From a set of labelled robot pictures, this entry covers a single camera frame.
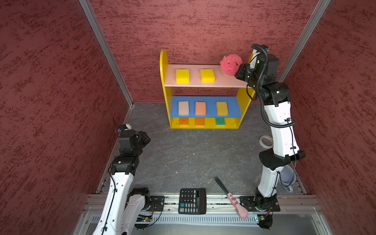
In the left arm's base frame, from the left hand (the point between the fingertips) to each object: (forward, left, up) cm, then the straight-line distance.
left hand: (147, 135), depth 76 cm
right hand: (+19, -45, +29) cm, 57 cm away
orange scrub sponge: (+25, -29, -20) cm, 43 cm away
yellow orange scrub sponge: (+24, -17, -19) cm, 35 cm away
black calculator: (-27, -25, -19) cm, 41 cm away
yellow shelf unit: (+46, -32, -13) cm, 58 cm away
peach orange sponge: (+24, -29, -4) cm, 38 cm away
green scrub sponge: (+24, -45, -18) cm, 54 cm away
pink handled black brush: (-32, -50, -20) cm, 63 cm away
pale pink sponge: (+25, -18, -5) cm, 31 cm away
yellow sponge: (+24, -44, -5) cm, 50 cm away
